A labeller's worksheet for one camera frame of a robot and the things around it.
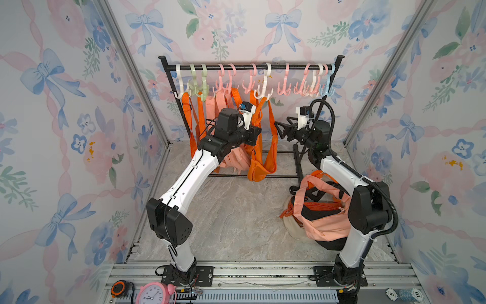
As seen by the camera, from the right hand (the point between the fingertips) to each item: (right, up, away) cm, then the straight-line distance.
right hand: (282, 119), depth 82 cm
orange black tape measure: (-62, -65, -13) cm, 91 cm away
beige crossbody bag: (+5, -47, -2) cm, 47 cm away
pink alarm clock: (-49, -66, -14) cm, 83 cm away
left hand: (-10, -5, -9) cm, 14 cm away
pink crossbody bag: (+16, -43, -13) cm, 47 cm away
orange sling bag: (-7, -15, +21) cm, 27 cm away
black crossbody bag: (+11, -40, -3) cm, 42 cm away
